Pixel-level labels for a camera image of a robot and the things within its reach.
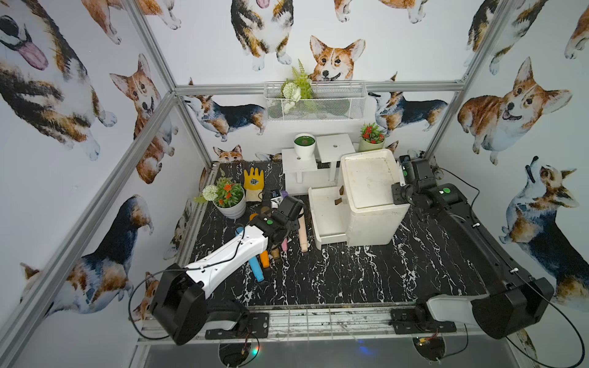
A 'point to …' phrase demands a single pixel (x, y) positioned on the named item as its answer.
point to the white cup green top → (304, 146)
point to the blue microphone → (254, 262)
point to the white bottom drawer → (330, 215)
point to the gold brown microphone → (275, 252)
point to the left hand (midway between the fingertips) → (293, 215)
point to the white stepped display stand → (301, 174)
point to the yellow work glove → (254, 183)
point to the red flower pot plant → (371, 137)
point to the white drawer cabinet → (373, 217)
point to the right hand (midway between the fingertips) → (397, 189)
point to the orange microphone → (264, 256)
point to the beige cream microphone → (303, 234)
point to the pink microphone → (284, 244)
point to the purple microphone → (284, 193)
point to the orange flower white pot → (228, 197)
